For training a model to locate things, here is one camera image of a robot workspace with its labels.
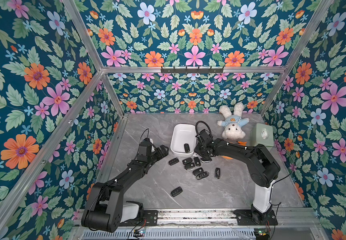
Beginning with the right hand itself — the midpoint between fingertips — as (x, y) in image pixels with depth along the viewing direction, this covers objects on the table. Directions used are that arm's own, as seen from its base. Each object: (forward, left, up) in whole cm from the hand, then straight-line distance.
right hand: (195, 150), depth 95 cm
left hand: (-4, +18, +6) cm, 20 cm away
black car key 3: (-6, +5, -3) cm, 8 cm away
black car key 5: (-13, -1, -2) cm, 13 cm away
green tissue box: (+11, -45, +4) cm, 47 cm away
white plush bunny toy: (+18, -26, +7) cm, 32 cm away
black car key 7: (-10, +4, -2) cm, 11 cm away
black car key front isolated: (-25, +11, -3) cm, 27 cm away
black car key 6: (-14, -13, -3) cm, 19 cm away
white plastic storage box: (+15, +10, -2) cm, 18 cm away
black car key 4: (-7, -1, -2) cm, 7 cm away
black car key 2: (-7, +14, -2) cm, 16 cm away
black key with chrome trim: (-16, -4, -2) cm, 16 cm away
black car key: (+3, +6, -1) cm, 7 cm away
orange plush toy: (+8, -30, -2) cm, 32 cm away
